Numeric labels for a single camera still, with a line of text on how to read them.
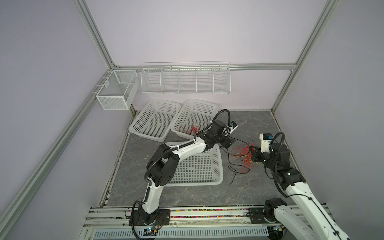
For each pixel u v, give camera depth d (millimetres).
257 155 684
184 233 1573
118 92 1021
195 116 1176
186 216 754
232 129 773
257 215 737
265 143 690
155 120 1152
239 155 887
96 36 776
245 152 825
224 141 792
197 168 891
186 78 988
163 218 735
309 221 455
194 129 1074
